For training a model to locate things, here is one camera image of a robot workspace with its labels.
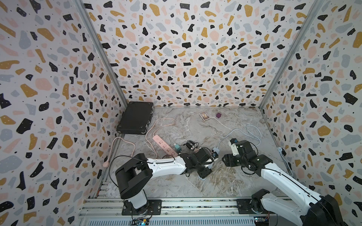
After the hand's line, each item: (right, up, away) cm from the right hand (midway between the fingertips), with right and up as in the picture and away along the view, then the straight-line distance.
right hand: (227, 158), depth 84 cm
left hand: (-10, -5, -1) cm, 11 cm away
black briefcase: (-64, +24, +26) cm, 73 cm away
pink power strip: (-39, +5, +11) cm, 41 cm away
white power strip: (-4, +3, +11) cm, 12 cm away
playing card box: (-11, +26, +31) cm, 42 cm away
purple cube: (+1, +27, +33) cm, 42 cm away
